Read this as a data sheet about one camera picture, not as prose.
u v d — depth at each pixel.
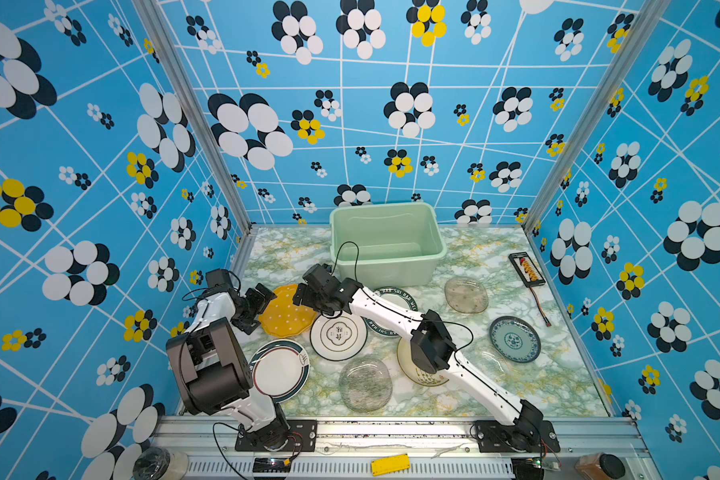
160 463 0.62
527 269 1.05
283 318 0.94
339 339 0.89
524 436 0.63
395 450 0.72
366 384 0.83
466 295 1.00
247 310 0.77
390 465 0.69
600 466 0.63
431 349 0.64
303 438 0.73
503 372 0.83
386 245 1.16
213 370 0.47
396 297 0.99
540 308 0.96
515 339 0.89
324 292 0.75
